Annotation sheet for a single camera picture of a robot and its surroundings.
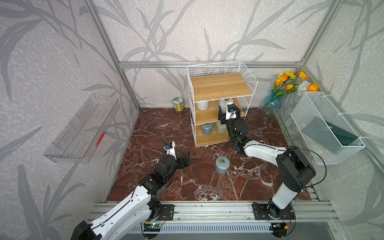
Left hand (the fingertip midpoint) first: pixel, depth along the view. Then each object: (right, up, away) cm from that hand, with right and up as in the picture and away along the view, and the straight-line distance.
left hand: (184, 153), depth 80 cm
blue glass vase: (+61, +30, +29) cm, 74 cm away
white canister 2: (+21, +26, -2) cm, 34 cm away
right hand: (+23, +27, +2) cm, 35 cm away
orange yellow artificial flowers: (+69, +44, +22) cm, 84 cm away
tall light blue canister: (+21, -6, +2) cm, 22 cm away
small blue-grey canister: (+13, +12, +18) cm, 26 cm away
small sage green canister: (+22, +13, +15) cm, 29 cm away
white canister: (+10, +26, +6) cm, 29 cm away
